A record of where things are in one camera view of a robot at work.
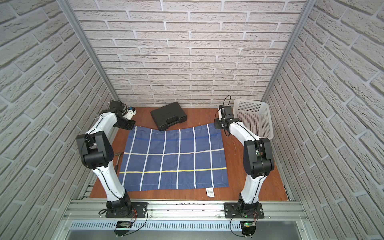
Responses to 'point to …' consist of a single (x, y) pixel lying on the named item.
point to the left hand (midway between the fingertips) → (132, 122)
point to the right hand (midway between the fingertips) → (221, 121)
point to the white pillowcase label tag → (210, 192)
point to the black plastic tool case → (168, 115)
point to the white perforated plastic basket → (255, 116)
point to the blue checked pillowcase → (190, 157)
